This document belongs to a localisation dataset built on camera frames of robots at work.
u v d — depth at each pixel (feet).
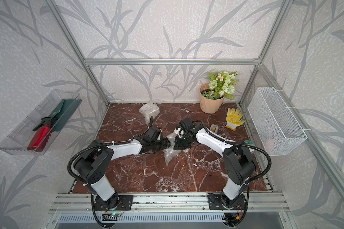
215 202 2.38
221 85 3.13
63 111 2.45
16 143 1.90
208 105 3.52
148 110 3.45
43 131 1.97
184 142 2.43
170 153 2.75
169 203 2.47
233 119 3.58
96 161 1.54
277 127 2.02
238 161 1.51
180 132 2.60
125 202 2.41
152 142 2.45
